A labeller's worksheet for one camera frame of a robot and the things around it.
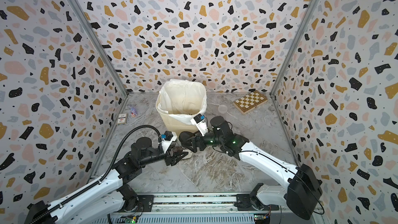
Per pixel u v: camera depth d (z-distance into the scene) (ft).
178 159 2.15
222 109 2.99
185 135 2.50
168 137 2.02
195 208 2.40
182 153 2.23
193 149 2.07
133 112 3.48
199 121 2.12
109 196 1.95
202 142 2.13
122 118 3.39
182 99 3.11
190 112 3.36
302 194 1.31
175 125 2.68
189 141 2.07
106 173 1.67
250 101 3.74
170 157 2.13
